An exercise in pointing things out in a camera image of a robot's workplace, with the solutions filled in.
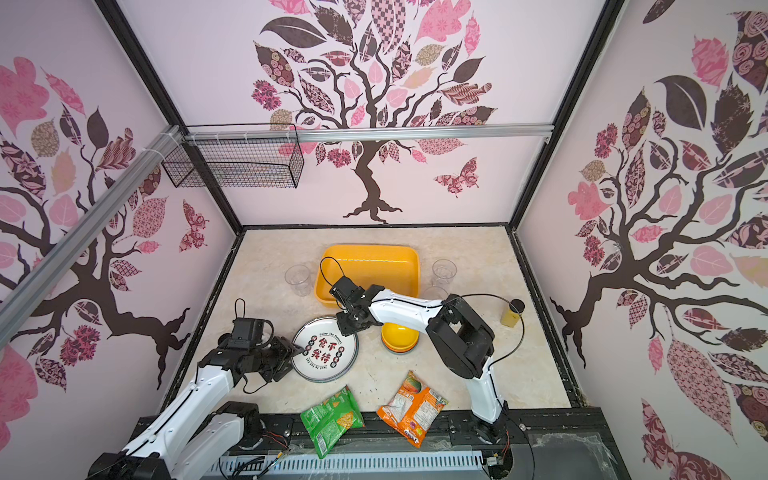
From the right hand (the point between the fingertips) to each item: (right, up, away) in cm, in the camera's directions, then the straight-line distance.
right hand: (345, 323), depth 89 cm
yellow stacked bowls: (+17, -4, -2) cm, 17 cm away
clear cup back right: (+33, +15, +14) cm, 39 cm away
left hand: (-11, -9, -6) cm, 16 cm away
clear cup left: (-18, +14, +11) cm, 25 cm away
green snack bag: (-2, -20, -17) cm, 26 cm away
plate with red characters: (-4, -8, -4) cm, 10 cm away
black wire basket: (-36, +53, +6) cm, 64 cm away
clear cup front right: (+28, +8, +6) cm, 30 cm away
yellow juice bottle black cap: (+50, +2, -1) cm, 50 cm away
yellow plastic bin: (+16, +16, +19) cm, 30 cm away
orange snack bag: (+20, -18, -14) cm, 30 cm away
